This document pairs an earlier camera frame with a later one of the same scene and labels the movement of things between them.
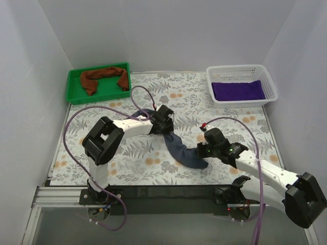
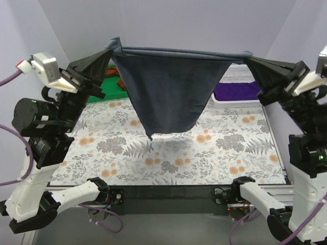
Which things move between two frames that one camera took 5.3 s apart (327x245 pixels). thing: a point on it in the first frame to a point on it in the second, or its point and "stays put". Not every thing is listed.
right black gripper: x=202 y=150 to x=282 y=83
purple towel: x=230 y=91 stays put
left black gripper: x=166 y=126 to x=83 y=80
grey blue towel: x=191 y=157 to x=169 y=88
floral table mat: x=147 y=161 stays put
